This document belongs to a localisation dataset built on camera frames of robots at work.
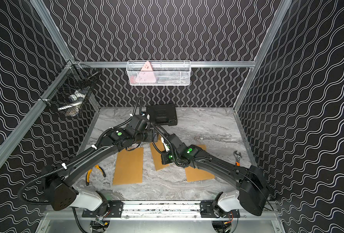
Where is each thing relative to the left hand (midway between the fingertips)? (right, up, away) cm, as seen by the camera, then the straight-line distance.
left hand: (152, 130), depth 77 cm
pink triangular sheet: (-5, +34, +12) cm, 36 cm away
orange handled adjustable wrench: (+53, -18, +15) cm, 58 cm away
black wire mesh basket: (-55, +23, +15) cm, 61 cm away
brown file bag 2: (+24, -27, +8) cm, 37 cm away
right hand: (+5, -14, +1) cm, 15 cm away
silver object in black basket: (-46, +17, +8) cm, 50 cm away
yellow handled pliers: (-19, -13, -25) cm, 34 cm away
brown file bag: (-16, -23, +12) cm, 31 cm away
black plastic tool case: (+3, +11, +36) cm, 38 cm away
